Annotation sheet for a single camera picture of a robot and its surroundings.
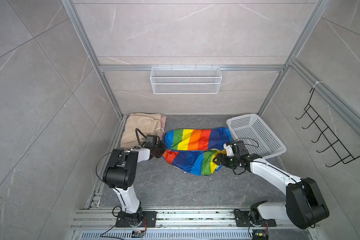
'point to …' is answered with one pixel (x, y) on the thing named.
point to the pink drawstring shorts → (163, 119)
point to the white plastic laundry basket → (259, 140)
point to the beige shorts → (148, 124)
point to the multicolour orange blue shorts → (193, 150)
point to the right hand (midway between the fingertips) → (218, 159)
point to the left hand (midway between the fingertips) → (168, 143)
